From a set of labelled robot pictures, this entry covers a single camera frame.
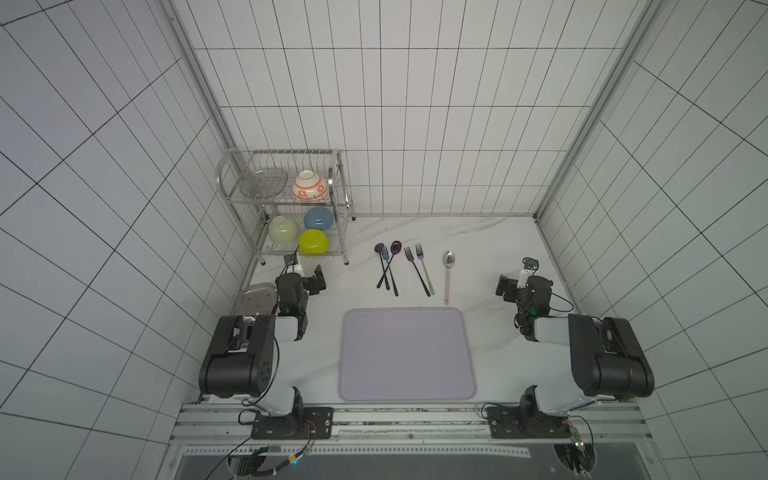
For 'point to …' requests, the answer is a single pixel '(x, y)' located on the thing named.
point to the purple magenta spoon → (395, 249)
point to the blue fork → (386, 256)
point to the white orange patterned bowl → (309, 186)
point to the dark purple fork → (411, 258)
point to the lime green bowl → (314, 241)
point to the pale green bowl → (283, 230)
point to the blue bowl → (318, 218)
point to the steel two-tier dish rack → (295, 201)
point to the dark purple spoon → (379, 248)
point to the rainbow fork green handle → (420, 254)
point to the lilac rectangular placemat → (405, 353)
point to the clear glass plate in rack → (263, 182)
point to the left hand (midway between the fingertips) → (304, 272)
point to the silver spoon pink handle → (448, 263)
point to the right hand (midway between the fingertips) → (508, 273)
